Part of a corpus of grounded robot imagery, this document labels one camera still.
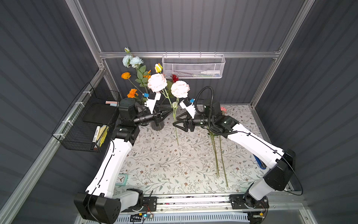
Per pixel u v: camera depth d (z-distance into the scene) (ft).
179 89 1.76
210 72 2.88
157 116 1.81
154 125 3.26
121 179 2.64
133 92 2.71
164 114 2.02
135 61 2.63
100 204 1.21
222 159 2.93
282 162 1.39
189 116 2.00
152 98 1.78
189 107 1.95
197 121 2.00
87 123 2.42
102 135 2.00
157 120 1.83
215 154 3.00
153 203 2.41
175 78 2.60
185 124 1.97
